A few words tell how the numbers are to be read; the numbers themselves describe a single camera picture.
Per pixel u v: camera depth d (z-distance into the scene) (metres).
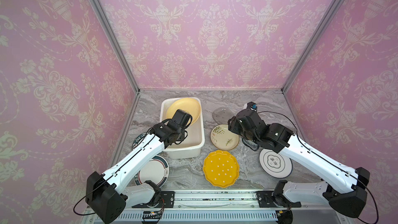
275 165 0.85
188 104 0.88
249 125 0.52
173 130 0.54
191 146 0.74
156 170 0.83
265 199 0.73
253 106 0.62
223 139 0.95
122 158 0.45
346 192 0.39
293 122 1.06
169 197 0.75
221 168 0.83
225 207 0.73
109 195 0.37
